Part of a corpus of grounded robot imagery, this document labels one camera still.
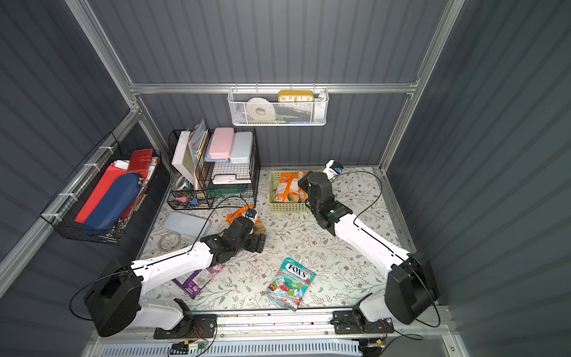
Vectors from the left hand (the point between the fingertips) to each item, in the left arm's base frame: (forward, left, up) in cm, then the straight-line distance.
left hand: (256, 234), depth 85 cm
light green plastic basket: (+16, -6, -4) cm, 18 cm away
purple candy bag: (-16, +22, -7) cm, 28 cm away
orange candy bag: (+25, -12, -4) cm, 28 cm away
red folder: (+5, +49, +21) cm, 54 cm away
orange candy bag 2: (+22, -17, -3) cm, 28 cm away
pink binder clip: (+22, +38, -7) cm, 45 cm away
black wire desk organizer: (+25, +20, +13) cm, 34 cm away
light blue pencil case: (+32, +7, +15) cm, 36 cm away
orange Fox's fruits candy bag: (+13, +13, -7) cm, 20 cm away
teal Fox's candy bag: (-17, -13, -7) cm, 23 cm away
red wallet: (+17, +40, +23) cm, 49 cm away
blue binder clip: (+22, +32, -7) cm, 39 cm away
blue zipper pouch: (0, +40, +22) cm, 46 cm away
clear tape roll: (-2, +38, -10) cm, 39 cm away
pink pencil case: (+37, +16, +16) cm, 43 cm away
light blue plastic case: (+10, +34, -9) cm, 36 cm away
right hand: (+14, -22, +19) cm, 32 cm away
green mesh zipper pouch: (+20, +16, +3) cm, 26 cm away
